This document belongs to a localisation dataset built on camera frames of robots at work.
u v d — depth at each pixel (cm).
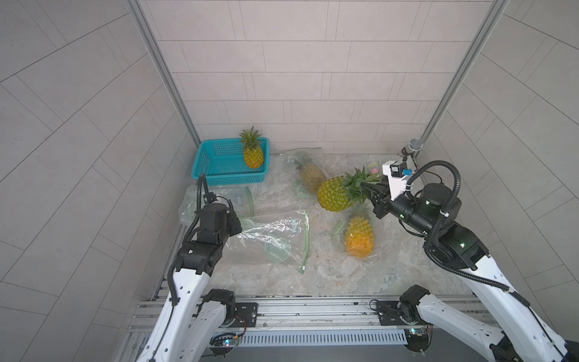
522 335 37
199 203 52
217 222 53
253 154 104
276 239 74
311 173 96
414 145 83
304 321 71
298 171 105
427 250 45
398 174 49
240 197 99
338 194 65
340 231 83
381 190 54
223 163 112
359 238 78
